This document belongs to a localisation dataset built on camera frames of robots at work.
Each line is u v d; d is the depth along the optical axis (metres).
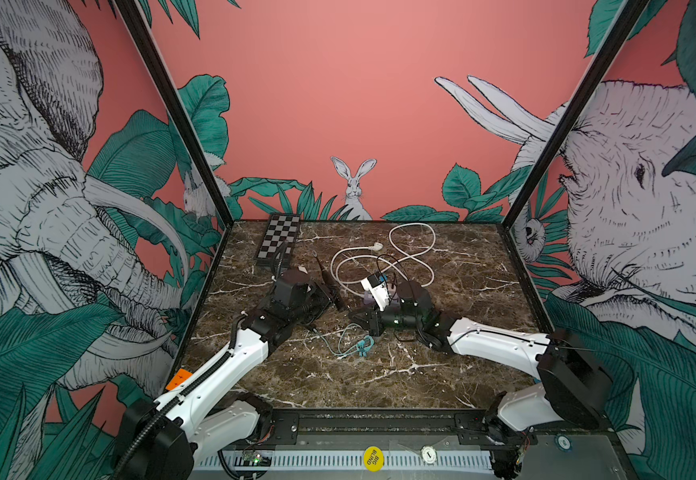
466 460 0.70
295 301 0.60
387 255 1.11
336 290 0.78
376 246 1.11
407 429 0.75
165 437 0.38
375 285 0.70
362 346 0.88
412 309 0.64
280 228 1.14
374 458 0.70
